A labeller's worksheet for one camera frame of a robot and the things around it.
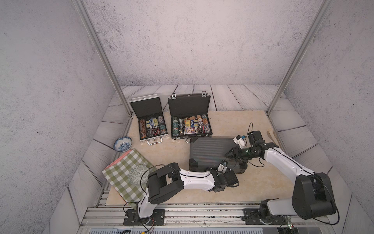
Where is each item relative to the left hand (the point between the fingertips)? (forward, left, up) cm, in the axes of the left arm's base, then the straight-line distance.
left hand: (221, 182), depth 85 cm
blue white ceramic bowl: (+27, +64, +1) cm, 69 cm away
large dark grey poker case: (+14, +7, +9) cm, 18 cm away
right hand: (+10, -4, +11) cm, 15 cm away
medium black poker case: (+49, +18, +4) cm, 52 cm away
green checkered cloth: (+6, +61, 0) cm, 61 cm away
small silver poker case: (+43, +46, +2) cm, 63 cm away
